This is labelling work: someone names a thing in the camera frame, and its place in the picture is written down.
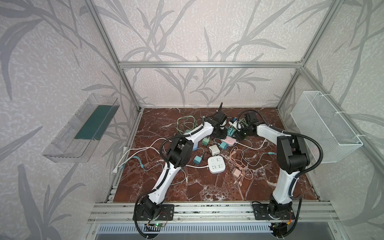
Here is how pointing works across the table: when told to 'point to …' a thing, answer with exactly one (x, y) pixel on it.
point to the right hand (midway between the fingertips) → (235, 128)
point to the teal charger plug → (197, 160)
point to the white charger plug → (215, 150)
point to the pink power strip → (229, 140)
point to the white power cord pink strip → (250, 148)
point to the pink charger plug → (236, 172)
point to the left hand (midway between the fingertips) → (226, 132)
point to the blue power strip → (195, 146)
